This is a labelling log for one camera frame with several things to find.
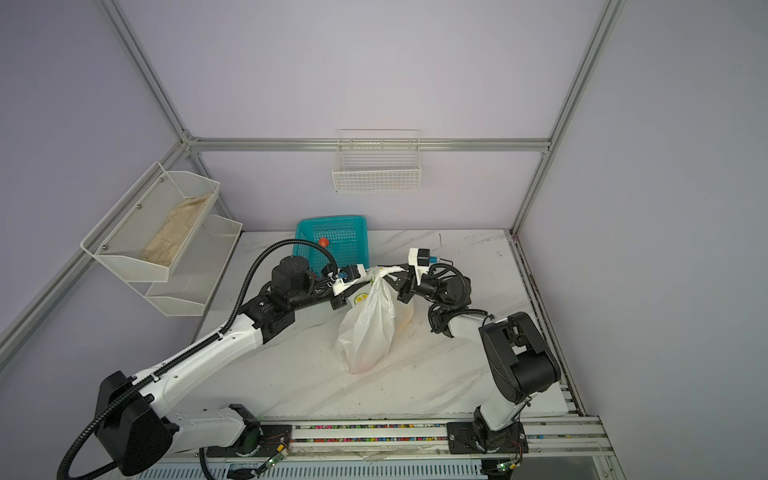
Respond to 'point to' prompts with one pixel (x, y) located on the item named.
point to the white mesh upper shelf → (145, 233)
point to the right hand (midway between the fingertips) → (377, 273)
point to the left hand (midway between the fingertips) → (362, 274)
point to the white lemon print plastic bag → (376, 314)
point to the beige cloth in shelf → (167, 244)
